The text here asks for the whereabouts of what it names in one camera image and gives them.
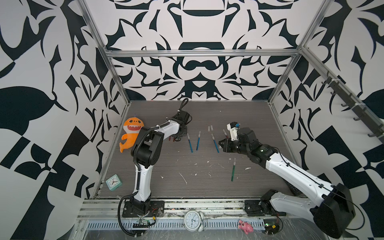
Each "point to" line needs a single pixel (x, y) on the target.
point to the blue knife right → (213, 138)
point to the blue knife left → (188, 137)
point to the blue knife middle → (198, 140)
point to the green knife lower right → (233, 170)
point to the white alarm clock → (193, 221)
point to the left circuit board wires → (144, 223)
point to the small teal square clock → (114, 182)
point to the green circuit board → (271, 226)
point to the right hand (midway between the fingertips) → (218, 140)
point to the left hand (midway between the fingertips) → (178, 130)
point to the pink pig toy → (245, 226)
